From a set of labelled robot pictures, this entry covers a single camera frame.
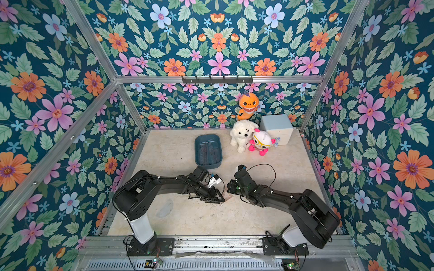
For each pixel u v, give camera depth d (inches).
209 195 30.8
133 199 19.1
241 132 37.6
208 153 41.4
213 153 41.4
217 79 36.6
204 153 41.5
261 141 36.9
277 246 25.4
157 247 26.7
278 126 40.1
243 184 27.2
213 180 33.9
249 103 38.5
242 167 32.3
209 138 45.0
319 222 16.6
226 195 34.8
